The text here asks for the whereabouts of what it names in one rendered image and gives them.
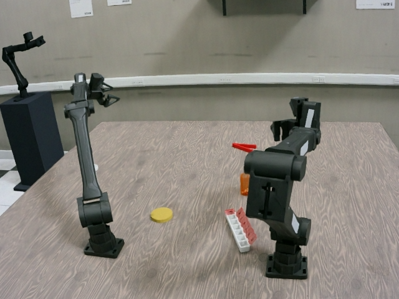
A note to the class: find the yellow flat disc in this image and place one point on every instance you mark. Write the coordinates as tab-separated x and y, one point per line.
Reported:
161	215

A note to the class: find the orange translucent pill bottle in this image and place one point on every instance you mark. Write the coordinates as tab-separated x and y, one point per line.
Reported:
244	179

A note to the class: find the white pill organiser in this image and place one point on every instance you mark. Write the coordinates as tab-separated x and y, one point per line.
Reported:
241	229

